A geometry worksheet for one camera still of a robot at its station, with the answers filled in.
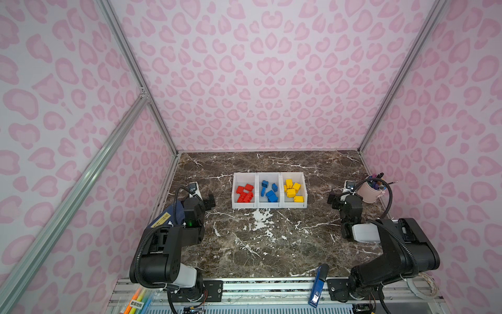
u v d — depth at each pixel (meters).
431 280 0.74
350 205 0.71
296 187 1.01
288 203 0.95
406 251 0.43
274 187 1.01
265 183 1.03
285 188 1.00
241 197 0.98
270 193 0.99
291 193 0.99
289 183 1.01
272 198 0.97
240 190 1.03
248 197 0.96
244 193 1.00
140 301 0.70
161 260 0.44
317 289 0.71
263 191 1.00
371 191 0.91
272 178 1.05
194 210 0.69
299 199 0.96
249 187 1.02
